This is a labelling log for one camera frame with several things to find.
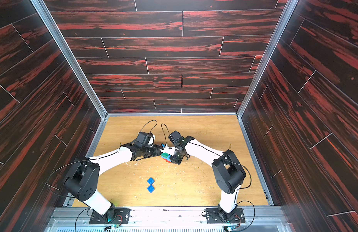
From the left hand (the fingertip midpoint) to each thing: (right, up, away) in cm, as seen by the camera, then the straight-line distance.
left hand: (162, 151), depth 91 cm
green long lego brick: (+2, -1, -3) cm, 3 cm away
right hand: (+10, -3, 0) cm, 10 cm away
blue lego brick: (-6, -16, -6) cm, 19 cm away
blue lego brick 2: (-6, -20, -9) cm, 23 cm away
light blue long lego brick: (+4, -3, -4) cm, 7 cm away
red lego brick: (+4, -6, -2) cm, 7 cm away
